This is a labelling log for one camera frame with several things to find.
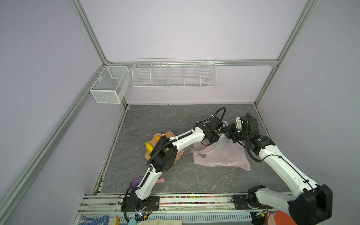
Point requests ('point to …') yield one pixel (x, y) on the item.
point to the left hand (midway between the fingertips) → (229, 150)
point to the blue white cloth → (100, 220)
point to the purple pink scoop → (135, 182)
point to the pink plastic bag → (221, 152)
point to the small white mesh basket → (111, 85)
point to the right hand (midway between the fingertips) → (219, 127)
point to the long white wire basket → (174, 72)
